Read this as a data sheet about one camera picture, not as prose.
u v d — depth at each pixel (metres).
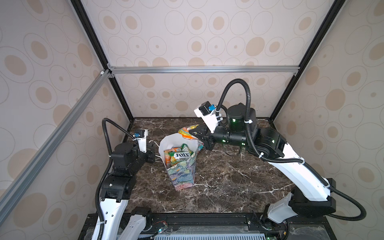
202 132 0.46
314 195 0.40
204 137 0.45
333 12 0.69
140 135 0.54
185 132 0.54
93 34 0.76
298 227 0.73
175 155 0.78
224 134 0.44
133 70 0.90
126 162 0.45
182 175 0.75
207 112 0.42
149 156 0.58
